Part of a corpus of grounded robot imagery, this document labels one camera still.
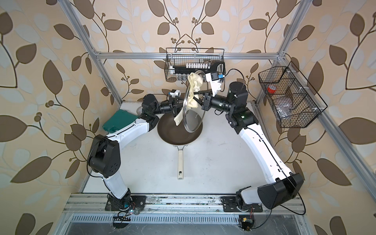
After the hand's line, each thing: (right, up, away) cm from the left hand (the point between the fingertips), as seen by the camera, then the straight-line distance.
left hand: (187, 103), depth 68 cm
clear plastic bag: (+49, -1, +6) cm, 50 cm away
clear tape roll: (-39, -1, +44) cm, 59 cm away
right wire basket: (+54, +1, +6) cm, 54 cm away
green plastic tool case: (-51, -8, +39) cm, 64 cm away
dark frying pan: (-8, -20, +31) cm, 38 cm away
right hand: (+2, +3, -6) cm, 7 cm away
